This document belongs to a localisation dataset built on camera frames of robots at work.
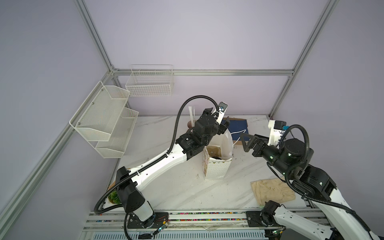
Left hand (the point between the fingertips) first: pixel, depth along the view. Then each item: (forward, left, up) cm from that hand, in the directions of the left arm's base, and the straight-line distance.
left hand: (218, 112), depth 68 cm
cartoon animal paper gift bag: (-17, -2, -23) cm, 28 cm away
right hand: (-14, -9, +1) cm, 17 cm away
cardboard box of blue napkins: (-4, -10, -13) cm, 17 cm away
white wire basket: (+36, +40, -6) cm, 55 cm away
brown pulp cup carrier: (+2, -2, -36) cm, 36 cm away
